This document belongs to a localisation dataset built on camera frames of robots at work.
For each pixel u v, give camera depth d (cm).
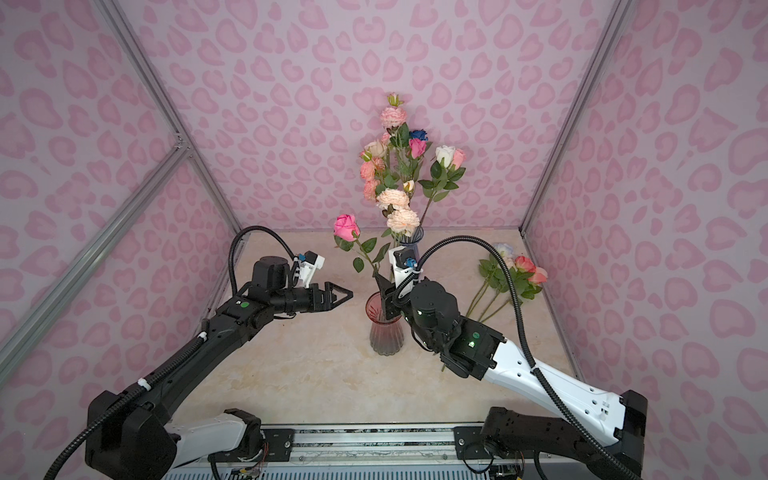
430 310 44
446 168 79
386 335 90
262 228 66
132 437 39
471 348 46
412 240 88
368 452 72
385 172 88
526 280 101
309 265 71
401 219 68
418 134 87
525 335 47
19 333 51
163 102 83
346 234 59
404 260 52
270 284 61
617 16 70
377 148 84
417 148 82
